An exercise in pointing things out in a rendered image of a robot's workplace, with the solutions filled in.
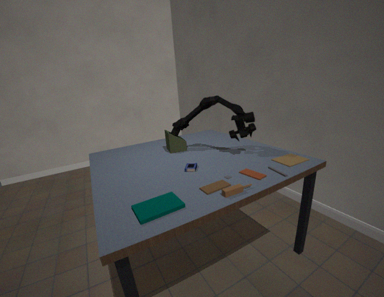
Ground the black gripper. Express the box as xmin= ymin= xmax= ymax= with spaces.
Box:
xmin=229 ymin=123 xmax=256 ymax=141

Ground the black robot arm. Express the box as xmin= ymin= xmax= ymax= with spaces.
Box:
xmin=169 ymin=95 xmax=255 ymax=138

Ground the orange-brown flat rectangular tile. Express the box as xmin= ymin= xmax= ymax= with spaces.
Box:
xmin=239 ymin=168 xmax=266 ymax=180

